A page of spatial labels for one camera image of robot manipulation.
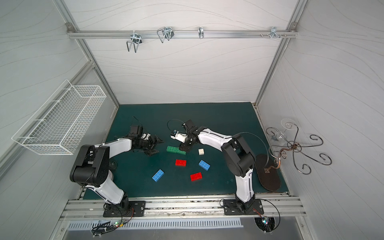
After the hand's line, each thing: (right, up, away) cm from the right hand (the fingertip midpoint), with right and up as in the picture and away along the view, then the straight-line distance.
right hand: (183, 142), depth 93 cm
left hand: (-13, -2, -2) cm, 13 cm away
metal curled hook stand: (+50, 0, -23) cm, 55 cm away
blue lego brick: (+13, -13, -5) cm, 19 cm away
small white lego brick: (+11, -6, 0) cm, 13 cm away
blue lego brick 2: (-13, -17, -10) cm, 24 cm away
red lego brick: (-1, -11, -5) cm, 12 cm away
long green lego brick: (-5, -4, 0) cm, 7 cm away
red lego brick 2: (+8, -17, -11) cm, 22 cm away
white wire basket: (-56, +13, -24) cm, 62 cm away
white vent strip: (-11, -35, -23) cm, 44 cm away
